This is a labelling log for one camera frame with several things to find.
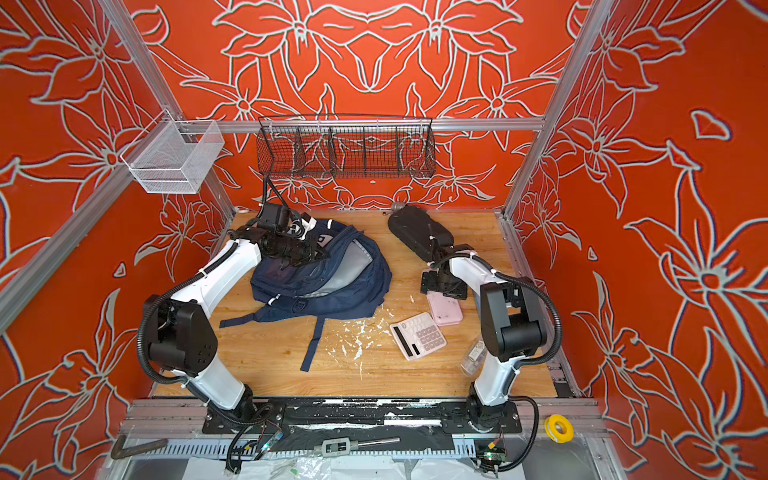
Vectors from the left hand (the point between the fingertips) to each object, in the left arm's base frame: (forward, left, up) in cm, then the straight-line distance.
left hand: (328, 252), depth 83 cm
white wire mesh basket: (+25, +52, +13) cm, 59 cm away
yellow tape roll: (-37, -61, -19) cm, 74 cm away
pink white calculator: (-16, -27, -18) cm, 36 cm away
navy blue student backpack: (-4, -5, -9) cm, 11 cm away
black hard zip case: (+25, -26, -15) cm, 39 cm away
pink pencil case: (-8, -36, -17) cm, 40 cm away
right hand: (-1, -33, -16) cm, 37 cm away
